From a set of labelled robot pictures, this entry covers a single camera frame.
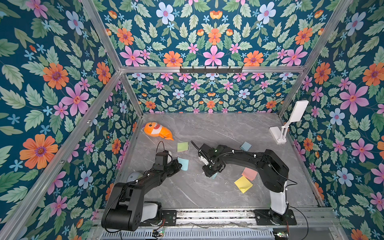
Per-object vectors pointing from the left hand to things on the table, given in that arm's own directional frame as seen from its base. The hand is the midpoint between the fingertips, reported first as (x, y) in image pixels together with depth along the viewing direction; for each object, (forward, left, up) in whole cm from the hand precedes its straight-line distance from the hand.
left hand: (184, 163), depth 90 cm
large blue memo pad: (-9, -17, -1) cm, 20 cm away
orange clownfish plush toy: (+24, +20, +6) cm, 32 cm away
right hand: (-5, -16, -1) cm, 16 cm away
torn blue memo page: (+1, 0, -2) cm, 3 cm away
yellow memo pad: (-14, -34, -3) cm, 37 cm away
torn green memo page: (+14, +1, -2) cm, 14 cm away
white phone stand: (+13, -65, +1) cm, 66 cm away
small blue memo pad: (+11, -42, -3) cm, 44 cm away
